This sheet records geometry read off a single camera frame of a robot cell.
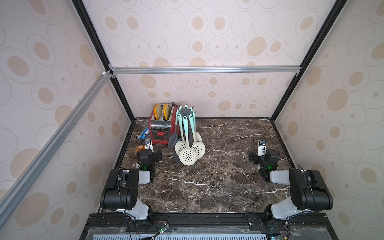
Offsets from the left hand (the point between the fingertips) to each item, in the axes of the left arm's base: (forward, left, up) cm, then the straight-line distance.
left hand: (153, 146), depth 93 cm
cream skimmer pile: (-10, -22, +4) cm, 25 cm away
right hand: (-1, -66, -2) cm, 66 cm away
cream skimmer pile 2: (-3, -18, +5) cm, 19 cm away
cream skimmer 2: (+6, -27, +4) cm, 28 cm away
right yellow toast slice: (+19, -7, +12) cm, 23 cm away
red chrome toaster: (+9, -5, +5) cm, 11 cm away
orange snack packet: (+3, +11, -6) cm, 13 cm away
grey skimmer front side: (0, -15, +10) cm, 18 cm away
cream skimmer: (-4, -29, +4) cm, 29 cm away
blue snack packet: (+16, +11, -8) cm, 21 cm away
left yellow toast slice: (+20, -1, +11) cm, 23 cm away
